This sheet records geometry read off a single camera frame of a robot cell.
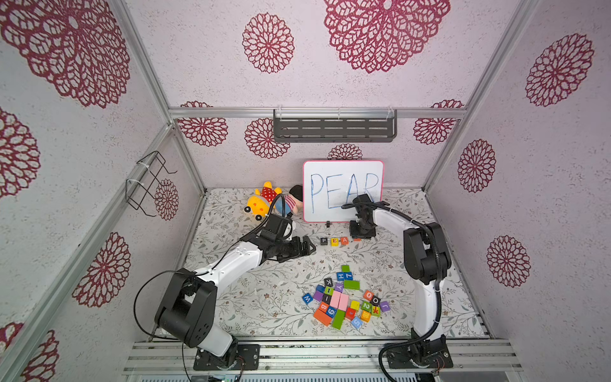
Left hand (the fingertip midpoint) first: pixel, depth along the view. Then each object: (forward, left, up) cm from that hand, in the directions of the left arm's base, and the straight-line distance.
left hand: (306, 252), depth 86 cm
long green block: (-8, -17, -11) cm, 22 cm away
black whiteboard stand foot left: (+20, -10, -10) cm, 24 cm away
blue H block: (-5, -13, -10) cm, 17 cm away
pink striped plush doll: (+28, +6, -5) cm, 29 cm away
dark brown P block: (+11, -8, -10) cm, 17 cm away
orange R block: (+12, -22, -12) cm, 28 cm away
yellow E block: (+10, -12, -10) cm, 19 cm away
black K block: (-7, -8, -10) cm, 15 cm away
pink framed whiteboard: (+30, -9, +4) cm, 31 cm away
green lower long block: (-20, -11, -11) cm, 25 cm away
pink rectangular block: (-14, -12, -10) cm, 21 cm away
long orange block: (-20, -6, -10) cm, 23 cm away
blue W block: (-13, 0, -10) cm, 17 cm away
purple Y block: (-9, -12, -10) cm, 18 cm away
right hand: (+15, -21, -9) cm, 28 cm away
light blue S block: (-21, -17, -9) cm, 29 cm away
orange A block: (+11, -16, -10) cm, 22 cm away
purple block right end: (-16, -28, -10) cm, 34 cm away
